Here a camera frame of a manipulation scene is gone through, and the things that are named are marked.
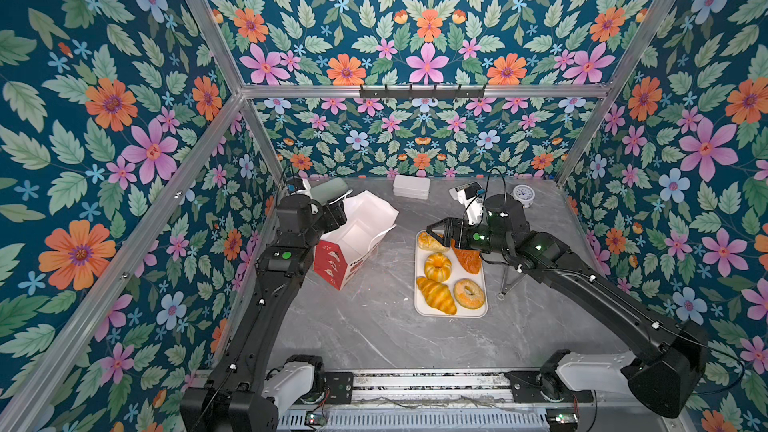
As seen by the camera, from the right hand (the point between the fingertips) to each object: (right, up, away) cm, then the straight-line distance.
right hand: (436, 227), depth 71 cm
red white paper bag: (-23, -6, 0) cm, 23 cm away
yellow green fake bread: (+2, -14, +20) cm, 25 cm away
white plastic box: (-5, +12, +44) cm, 46 cm away
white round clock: (+38, +10, +40) cm, 56 cm away
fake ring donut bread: (+11, -21, +17) cm, 29 cm away
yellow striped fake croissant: (+2, -21, +14) cm, 25 cm away
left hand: (-26, +8, +3) cm, 27 cm away
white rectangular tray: (+6, -19, +20) cm, 28 cm away
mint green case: (-40, +12, +49) cm, 64 cm away
